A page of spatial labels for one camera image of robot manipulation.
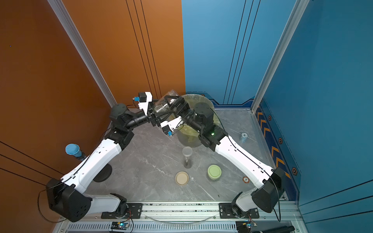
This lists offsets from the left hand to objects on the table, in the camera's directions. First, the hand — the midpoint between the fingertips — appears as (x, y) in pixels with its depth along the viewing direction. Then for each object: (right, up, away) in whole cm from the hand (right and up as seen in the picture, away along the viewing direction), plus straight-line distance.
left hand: (168, 104), depth 64 cm
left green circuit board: (-25, -59, +7) cm, 64 cm away
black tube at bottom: (+52, -58, +4) cm, 78 cm away
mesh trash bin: (+4, -19, +39) cm, 43 cm away
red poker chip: (+42, -42, +21) cm, 63 cm away
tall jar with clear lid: (+8, -24, +13) cm, 29 cm away
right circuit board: (+38, -57, +6) cm, 69 cm away
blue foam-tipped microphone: (-41, -20, -1) cm, 45 cm away
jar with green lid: (+23, -36, +18) cm, 46 cm away
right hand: (+3, +4, -1) cm, 5 cm away
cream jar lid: (+5, -40, +20) cm, 45 cm away
